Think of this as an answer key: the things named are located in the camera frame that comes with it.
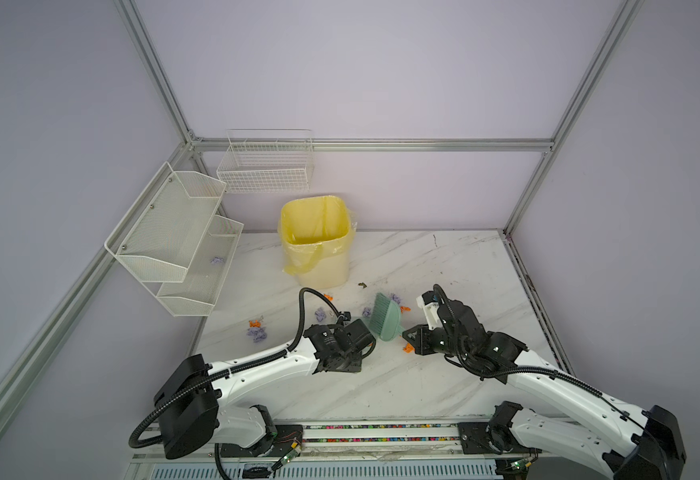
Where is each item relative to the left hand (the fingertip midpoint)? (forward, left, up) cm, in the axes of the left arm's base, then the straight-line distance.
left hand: (348, 362), depth 79 cm
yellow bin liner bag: (+45, +14, +7) cm, 47 cm away
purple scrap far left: (+12, +29, -8) cm, 33 cm away
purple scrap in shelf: (+30, +42, +6) cm, 52 cm away
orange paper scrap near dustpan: (+20, -18, -6) cm, 27 cm away
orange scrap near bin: (+25, +7, -8) cm, 28 cm away
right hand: (+4, -14, +8) cm, 17 cm away
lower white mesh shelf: (+19, +46, +3) cm, 50 cm away
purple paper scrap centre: (+25, -16, -7) cm, 30 cm away
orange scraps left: (+14, +30, -7) cm, 34 cm away
